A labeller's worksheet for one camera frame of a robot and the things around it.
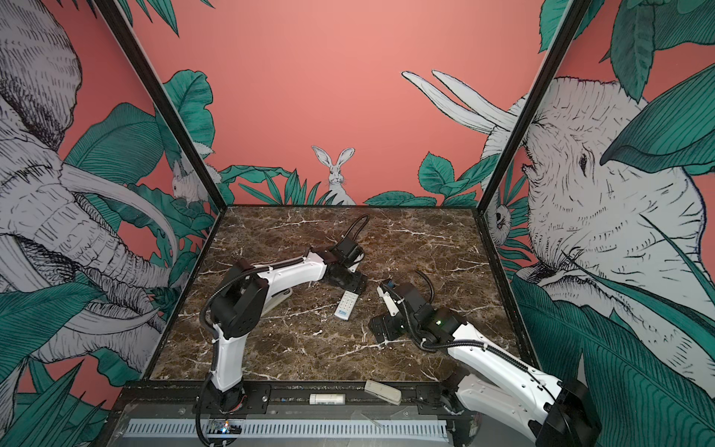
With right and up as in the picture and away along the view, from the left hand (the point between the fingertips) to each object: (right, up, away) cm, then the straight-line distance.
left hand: (358, 281), depth 93 cm
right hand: (+6, -8, -15) cm, 18 cm away
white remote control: (-4, -8, -2) cm, 9 cm away
